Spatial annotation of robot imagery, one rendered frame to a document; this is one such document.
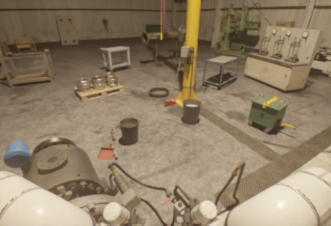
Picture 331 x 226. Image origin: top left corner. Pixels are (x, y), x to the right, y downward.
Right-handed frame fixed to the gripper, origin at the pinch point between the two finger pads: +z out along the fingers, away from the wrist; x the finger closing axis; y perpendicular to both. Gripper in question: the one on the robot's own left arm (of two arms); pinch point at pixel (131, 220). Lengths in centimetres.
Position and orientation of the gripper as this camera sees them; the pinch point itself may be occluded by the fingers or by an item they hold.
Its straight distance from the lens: 130.4
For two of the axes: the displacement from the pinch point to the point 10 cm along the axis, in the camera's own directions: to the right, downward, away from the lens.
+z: 1.5, 6.2, 7.7
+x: -9.9, 0.3, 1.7
